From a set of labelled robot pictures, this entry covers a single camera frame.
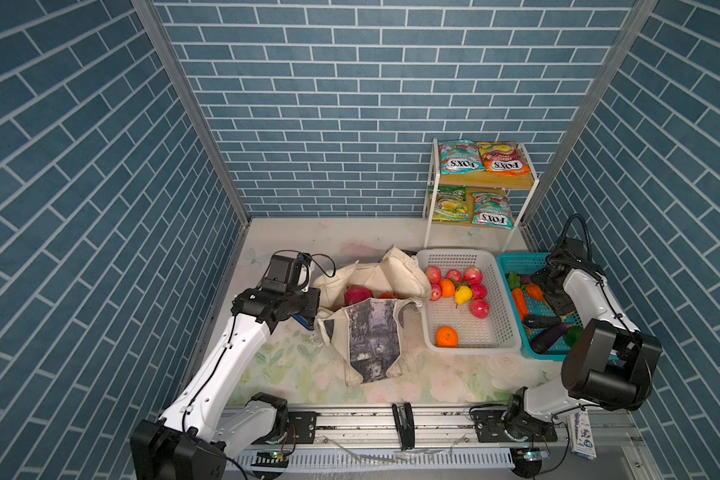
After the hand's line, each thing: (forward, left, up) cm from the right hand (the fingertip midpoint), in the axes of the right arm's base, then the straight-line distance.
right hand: (546, 287), depth 87 cm
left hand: (-12, +66, +6) cm, 67 cm away
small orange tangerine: (+1, +28, -5) cm, 28 cm away
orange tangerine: (-15, +29, -7) cm, 33 cm away
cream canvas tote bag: (-21, +51, +2) cm, 55 cm away
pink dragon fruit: (-5, +56, -3) cm, 57 cm away
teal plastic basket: (+3, 0, -13) cm, 13 cm away
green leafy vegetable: (+8, +5, -8) cm, 12 cm away
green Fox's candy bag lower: (+25, +14, +7) cm, 30 cm away
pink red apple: (-5, +18, -6) cm, 20 cm away
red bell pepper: (-5, +47, -3) cm, 47 cm away
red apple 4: (+7, +24, -7) cm, 27 cm away
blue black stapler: (-12, +72, -9) cm, 74 cm away
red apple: (+6, +32, -6) cm, 33 cm away
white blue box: (-36, -3, -11) cm, 37 cm away
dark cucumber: (-8, +2, -6) cm, 11 cm away
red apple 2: (+8, +18, -7) cm, 21 cm away
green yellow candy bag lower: (+26, +27, +8) cm, 38 cm away
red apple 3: (0, +31, -6) cm, 32 cm away
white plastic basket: (-11, +13, -10) cm, 20 cm away
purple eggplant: (-13, +1, -8) cm, 15 cm away
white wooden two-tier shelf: (+20, +10, +20) cm, 30 cm away
